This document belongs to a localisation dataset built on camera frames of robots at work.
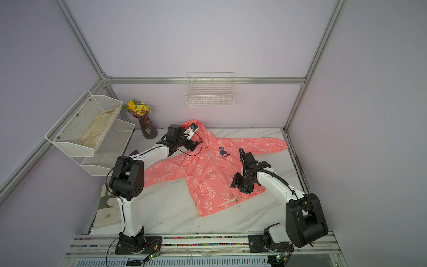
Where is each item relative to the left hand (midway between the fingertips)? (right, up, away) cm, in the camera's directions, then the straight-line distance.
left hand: (193, 136), depth 99 cm
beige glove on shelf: (-44, -1, -22) cm, 49 cm away
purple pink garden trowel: (-40, -10, +8) cm, 42 cm away
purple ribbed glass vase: (-32, +5, +12) cm, 34 cm away
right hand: (+25, -28, -14) cm, 40 cm away
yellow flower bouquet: (-32, +16, 0) cm, 36 cm away
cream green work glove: (-41, -40, -16) cm, 59 cm away
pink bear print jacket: (+14, -24, -4) cm, 28 cm away
